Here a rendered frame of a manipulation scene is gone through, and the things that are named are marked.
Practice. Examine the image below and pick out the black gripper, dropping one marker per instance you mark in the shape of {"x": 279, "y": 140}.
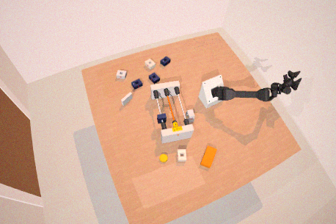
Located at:
{"x": 291, "y": 83}

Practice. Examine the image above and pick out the yellow round disc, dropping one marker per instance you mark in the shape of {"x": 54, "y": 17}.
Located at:
{"x": 163, "y": 158}

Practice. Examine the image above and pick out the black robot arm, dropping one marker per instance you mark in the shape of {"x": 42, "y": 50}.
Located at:
{"x": 225, "y": 93}

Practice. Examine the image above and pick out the orange rectangular block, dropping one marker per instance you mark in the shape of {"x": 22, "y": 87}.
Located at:
{"x": 208, "y": 157}

